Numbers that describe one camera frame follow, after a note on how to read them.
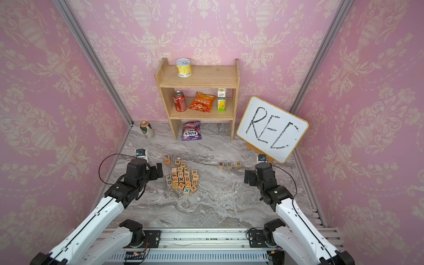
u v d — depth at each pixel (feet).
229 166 3.14
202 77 2.74
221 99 2.99
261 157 2.34
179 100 2.95
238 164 3.18
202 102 3.19
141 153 2.28
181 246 2.39
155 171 2.42
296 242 1.81
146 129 3.47
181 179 2.96
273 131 3.01
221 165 3.17
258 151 3.30
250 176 2.43
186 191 2.85
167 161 3.20
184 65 2.61
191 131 3.69
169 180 2.94
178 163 3.19
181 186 2.87
